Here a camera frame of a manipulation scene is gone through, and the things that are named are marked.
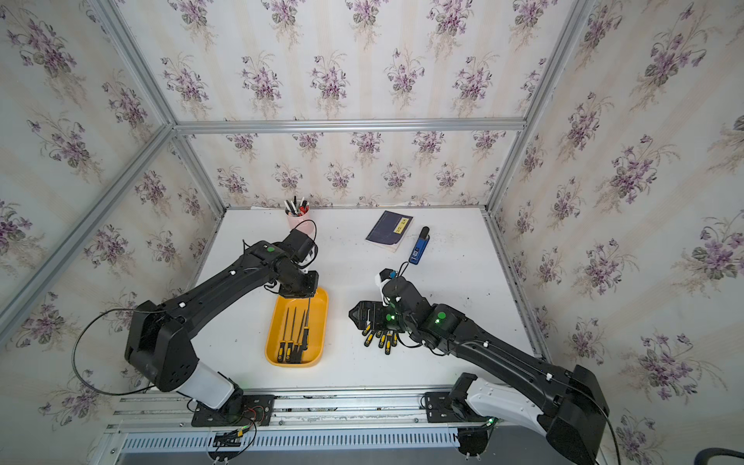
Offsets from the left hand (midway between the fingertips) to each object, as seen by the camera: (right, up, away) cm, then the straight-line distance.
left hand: (319, 295), depth 82 cm
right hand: (+13, -4, -8) cm, 16 cm away
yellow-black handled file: (-11, -15, +2) cm, 19 cm away
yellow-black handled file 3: (-3, -10, -5) cm, 12 cm away
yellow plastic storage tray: (-11, -9, +9) cm, 16 cm away
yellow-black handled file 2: (-9, -15, +2) cm, 18 cm away
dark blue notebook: (+22, +19, +29) cm, 41 cm away
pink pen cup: (-2, +20, -11) cm, 23 cm away
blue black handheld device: (+33, +13, +23) cm, 42 cm away
